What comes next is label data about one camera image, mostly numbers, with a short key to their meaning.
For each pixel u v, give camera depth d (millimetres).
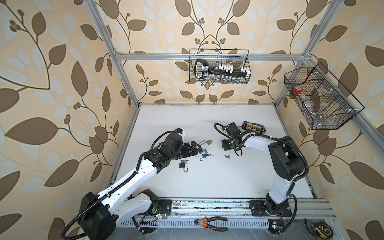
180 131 732
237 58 911
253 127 1050
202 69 845
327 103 722
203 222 699
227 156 926
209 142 989
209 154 935
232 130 787
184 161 908
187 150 678
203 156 932
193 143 697
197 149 720
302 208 753
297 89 880
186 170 868
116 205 422
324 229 662
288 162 490
